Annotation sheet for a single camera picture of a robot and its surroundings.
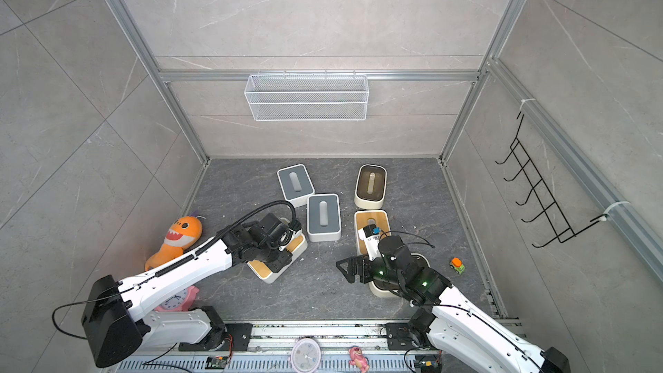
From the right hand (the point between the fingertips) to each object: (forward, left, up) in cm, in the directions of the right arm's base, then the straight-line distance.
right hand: (351, 262), depth 74 cm
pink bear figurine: (-22, -1, -11) cm, 25 cm away
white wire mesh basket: (+61, +5, +16) cm, 64 cm away
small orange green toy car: (+3, -37, -13) cm, 39 cm away
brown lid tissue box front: (-10, -10, +4) cm, 15 cm away
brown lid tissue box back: (+37, -10, -9) cm, 39 cm away
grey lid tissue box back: (+38, +21, -10) cm, 44 cm away
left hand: (+5, +19, -3) cm, 20 cm away
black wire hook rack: (+13, -51, +17) cm, 56 cm away
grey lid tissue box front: (+22, +9, -12) cm, 27 cm away
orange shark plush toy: (+13, +56, -5) cm, 58 cm away
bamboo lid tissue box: (-1, +27, -2) cm, 27 cm away
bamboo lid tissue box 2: (+20, -10, -9) cm, 24 cm away
